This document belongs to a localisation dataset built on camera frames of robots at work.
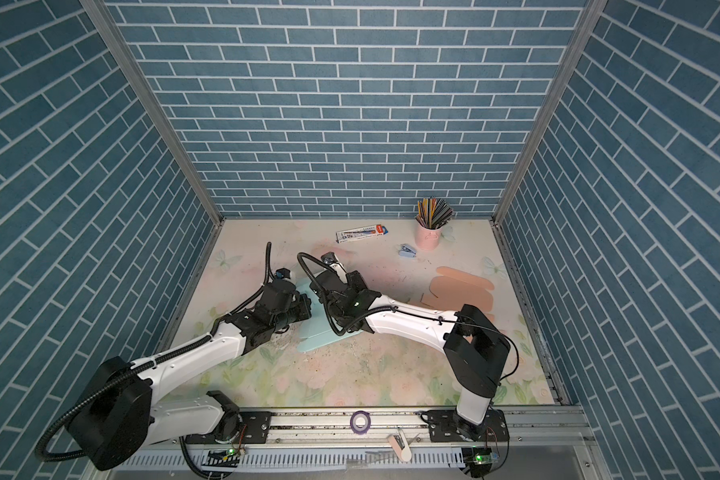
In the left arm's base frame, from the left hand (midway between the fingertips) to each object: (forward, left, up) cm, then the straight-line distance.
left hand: (315, 301), depth 86 cm
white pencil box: (+35, -13, -8) cm, 38 cm away
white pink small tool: (-35, -23, -7) cm, 42 cm away
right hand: (+5, -9, +6) cm, 12 cm away
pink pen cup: (+27, -37, -3) cm, 46 cm away
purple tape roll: (-29, -15, -9) cm, 34 cm away
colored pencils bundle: (+33, -39, +4) cm, 52 cm away
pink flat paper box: (+8, -44, -8) cm, 45 cm away
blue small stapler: (+26, -30, -9) cm, 41 cm away
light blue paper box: (-11, -3, +5) cm, 12 cm away
